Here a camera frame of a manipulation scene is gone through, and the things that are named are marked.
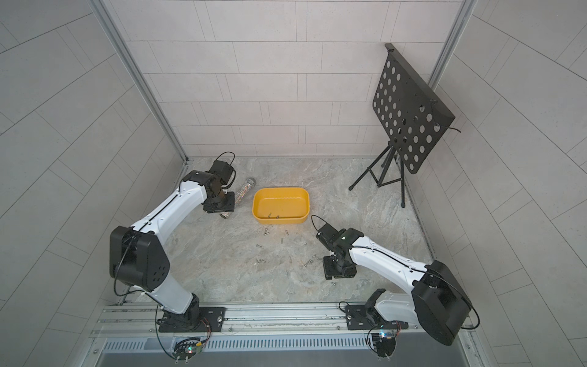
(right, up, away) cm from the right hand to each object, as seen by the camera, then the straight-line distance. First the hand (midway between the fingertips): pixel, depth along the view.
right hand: (331, 277), depth 79 cm
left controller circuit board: (-45, -17, -11) cm, 49 cm away
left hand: (-38, +24, +8) cm, 45 cm away
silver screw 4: (-27, +8, +8) cm, 29 cm away
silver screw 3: (-8, +4, +4) cm, 10 cm away
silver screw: (-17, +13, +12) cm, 24 cm away
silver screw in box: (-21, +18, +15) cm, 32 cm away
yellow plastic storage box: (-20, +23, +18) cm, 35 cm away
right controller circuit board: (+15, -15, -11) cm, 24 cm away
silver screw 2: (-26, +4, +4) cm, 26 cm away
